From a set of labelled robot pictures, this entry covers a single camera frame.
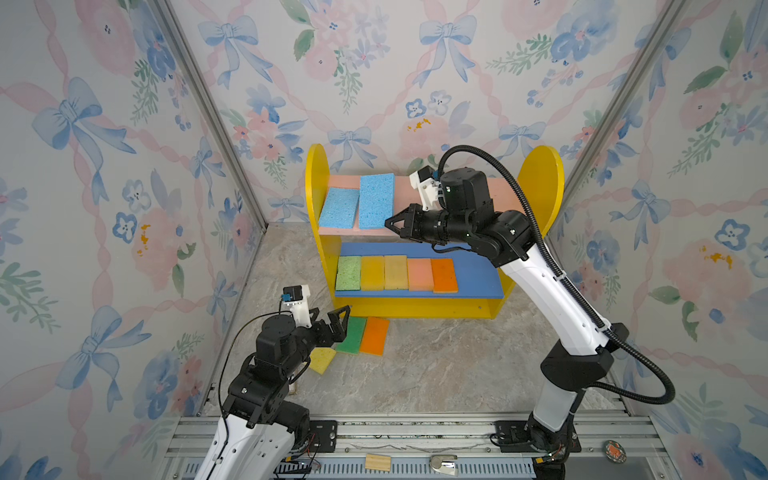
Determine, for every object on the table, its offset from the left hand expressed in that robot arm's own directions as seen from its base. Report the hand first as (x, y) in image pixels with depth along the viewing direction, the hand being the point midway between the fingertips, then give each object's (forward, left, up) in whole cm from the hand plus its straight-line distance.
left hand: (334, 307), depth 70 cm
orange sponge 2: (+3, -9, -23) cm, 25 cm away
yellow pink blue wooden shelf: (+12, -38, -8) cm, 41 cm away
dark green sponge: (+4, -2, -23) cm, 24 cm away
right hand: (+10, -12, +19) cm, 24 cm away
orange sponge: (+15, -29, -8) cm, 33 cm away
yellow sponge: (-3, +6, -23) cm, 24 cm away
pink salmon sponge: (+15, -22, -8) cm, 28 cm away
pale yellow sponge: (+17, -15, -9) cm, 24 cm away
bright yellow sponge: (+16, -8, -8) cm, 20 cm away
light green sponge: (+16, -1, -8) cm, 18 cm away
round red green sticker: (-26, -67, -23) cm, 76 cm away
